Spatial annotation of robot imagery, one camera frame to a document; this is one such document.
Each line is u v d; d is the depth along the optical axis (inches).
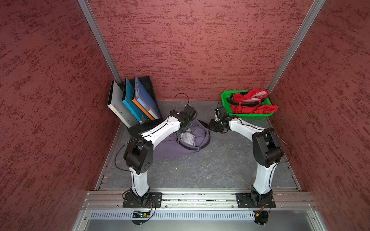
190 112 28.0
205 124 38.1
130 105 32.9
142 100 33.0
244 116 42.0
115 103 32.0
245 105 43.4
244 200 29.2
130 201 28.5
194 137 35.6
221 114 31.1
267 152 20.3
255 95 44.7
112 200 30.0
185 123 25.5
